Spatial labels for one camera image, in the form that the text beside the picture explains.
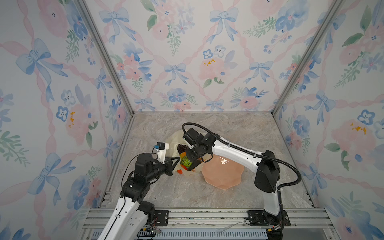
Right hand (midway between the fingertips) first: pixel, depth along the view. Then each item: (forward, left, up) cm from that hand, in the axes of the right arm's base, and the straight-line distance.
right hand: (191, 154), depth 84 cm
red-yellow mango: (-8, +6, -5) cm, 11 cm away
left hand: (-7, +5, +9) cm, 13 cm away
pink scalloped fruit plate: (-5, -18, -12) cm, 22 cm away
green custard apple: (-2, +3, -6) cm, 7 cm away
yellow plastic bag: (+2, +7, +12) cm, 14 cm away
